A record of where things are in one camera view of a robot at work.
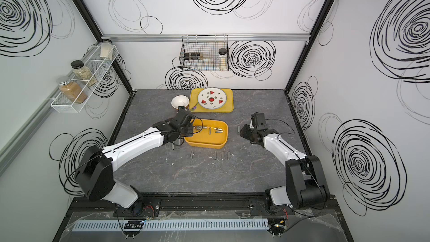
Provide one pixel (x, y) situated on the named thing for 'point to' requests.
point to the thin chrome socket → (191, 154)
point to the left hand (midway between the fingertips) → (190, 127)
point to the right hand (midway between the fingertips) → (243, 131)
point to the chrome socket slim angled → (223, 156)
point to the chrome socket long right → (218, 130)
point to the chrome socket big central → (199, 128)
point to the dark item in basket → (192, 56)
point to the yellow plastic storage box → (208, 134)
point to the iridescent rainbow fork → (194, 108)
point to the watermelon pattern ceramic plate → (212, 98)
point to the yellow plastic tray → (228, 107)
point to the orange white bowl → (180, 100)
